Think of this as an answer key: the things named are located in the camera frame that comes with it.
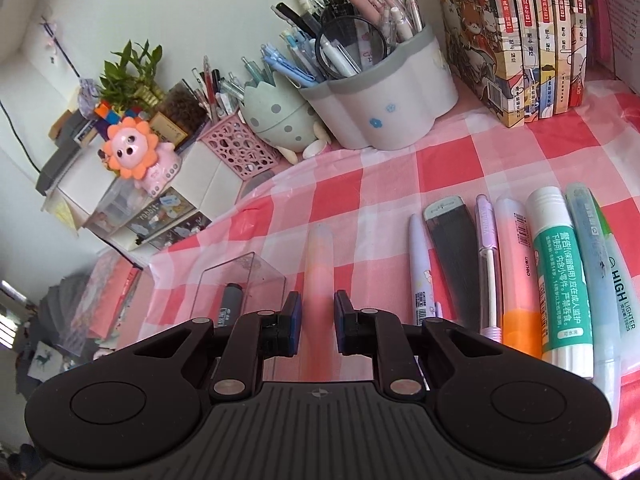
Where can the green egg pen holder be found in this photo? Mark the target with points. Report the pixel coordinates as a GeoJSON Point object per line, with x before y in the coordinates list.
{"type": "Point", "coordinates": [279, 115]}

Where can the lilac printed pen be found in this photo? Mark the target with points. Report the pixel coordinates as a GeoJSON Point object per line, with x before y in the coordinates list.
{"type": "Point", "coordinates": [421, 277]}

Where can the pink orange highlighter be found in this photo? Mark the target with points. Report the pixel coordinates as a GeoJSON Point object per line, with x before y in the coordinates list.
{"type": "Point", "coordinates": [521, 318]}

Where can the white mini drawer unit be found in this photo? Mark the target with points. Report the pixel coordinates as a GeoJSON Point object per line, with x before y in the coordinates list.
{"type": "Point", "coordinates": [88, 197]}

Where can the red striped spine book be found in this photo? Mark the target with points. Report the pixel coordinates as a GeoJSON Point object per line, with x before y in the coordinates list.
{"type": "Point", "coordinates": [563, 47]}

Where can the blue spine book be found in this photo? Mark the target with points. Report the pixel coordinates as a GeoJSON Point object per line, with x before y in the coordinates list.
{"type": "Point", "coordinates": [527, 26]}

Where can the grey white flower pen holder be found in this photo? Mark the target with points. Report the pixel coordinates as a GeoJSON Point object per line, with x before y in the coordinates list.
{"type": "Point", "coordinates": [394, 104]}

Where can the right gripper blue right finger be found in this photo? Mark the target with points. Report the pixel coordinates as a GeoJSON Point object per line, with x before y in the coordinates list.
{"type": "Point", "coordinates": [347, 327]}

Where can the pale pink pen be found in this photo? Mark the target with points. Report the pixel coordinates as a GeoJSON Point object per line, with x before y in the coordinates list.
{"type": "Point", "coordinates": [318, 317]}

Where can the pink lion toy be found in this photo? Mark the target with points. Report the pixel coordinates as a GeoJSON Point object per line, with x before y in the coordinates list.
{"type": "Point", "coordinates": [135, 152]}

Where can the purple clear mechanical pencil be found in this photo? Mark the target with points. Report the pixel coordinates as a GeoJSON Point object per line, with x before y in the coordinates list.
{"type": "Point", "coordinates": [489, 267]}

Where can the green highlighter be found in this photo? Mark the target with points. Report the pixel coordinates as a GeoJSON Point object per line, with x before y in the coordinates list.
{"type": "Point", "coordinates": [626, 298]}

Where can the bamboo plant in pot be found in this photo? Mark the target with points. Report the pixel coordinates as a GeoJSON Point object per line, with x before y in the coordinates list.
{"type": "Point", "coordinates": [130, 81]}

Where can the clear acrylic pen box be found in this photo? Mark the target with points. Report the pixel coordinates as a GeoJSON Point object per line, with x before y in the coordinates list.
{"type": "Point", "coordinates": [229, 360]}

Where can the green white glue stick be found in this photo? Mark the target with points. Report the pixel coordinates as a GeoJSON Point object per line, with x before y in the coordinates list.
{"type": "Point", "coordinates": [567, 340]}

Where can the pink box at desk edge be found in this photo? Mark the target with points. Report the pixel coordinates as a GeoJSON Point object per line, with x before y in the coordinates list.
{"type": "Point", "coordinates": [102, 300]}

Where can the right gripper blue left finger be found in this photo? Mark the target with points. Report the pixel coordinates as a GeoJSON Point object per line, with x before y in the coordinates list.
{"type": "Point", "coordinates": [288, 325]}

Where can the black marker pen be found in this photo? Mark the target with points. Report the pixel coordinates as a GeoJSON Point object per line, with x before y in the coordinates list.
{"type": "Point", "coordinates": [231, 305]}

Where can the black magnifying glass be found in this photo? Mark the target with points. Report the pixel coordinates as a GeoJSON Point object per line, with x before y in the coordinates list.
{"type": "Point", "coordinates": [348, 46]}

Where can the red white checkered cloth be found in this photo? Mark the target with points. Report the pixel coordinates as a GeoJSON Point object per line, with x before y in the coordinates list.
{"type": "Point", "coordinates": [366, 198]}

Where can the light blue marker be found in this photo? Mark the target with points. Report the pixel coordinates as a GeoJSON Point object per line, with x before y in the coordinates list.
{"type": "Point", "coordinates": [603, 305]}

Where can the black box on drawers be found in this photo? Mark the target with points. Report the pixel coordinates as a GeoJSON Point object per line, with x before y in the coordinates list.
{"type": "Point", "coordinates": [72, 134]}

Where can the pink perforated pen holder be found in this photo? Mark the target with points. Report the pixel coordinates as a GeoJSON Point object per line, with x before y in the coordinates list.
{"type": "Point", "coordinates": [238, 147]}

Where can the cream spine book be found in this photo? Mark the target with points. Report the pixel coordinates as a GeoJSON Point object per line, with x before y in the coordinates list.
{"type": "Point", "coordinates": [547, 64]}

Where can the pink abacus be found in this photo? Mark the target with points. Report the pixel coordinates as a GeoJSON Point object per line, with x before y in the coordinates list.
{"type": "Point", "coordinates": [600, 34]}

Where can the pink spine book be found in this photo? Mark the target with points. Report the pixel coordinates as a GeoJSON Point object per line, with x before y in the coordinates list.
{"type": "Point", "coordinates": [483, 45]}

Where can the colourful rubik cube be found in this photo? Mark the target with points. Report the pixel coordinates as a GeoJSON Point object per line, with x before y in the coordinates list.
{"type": "Point", "coordinates": [113, 116]}

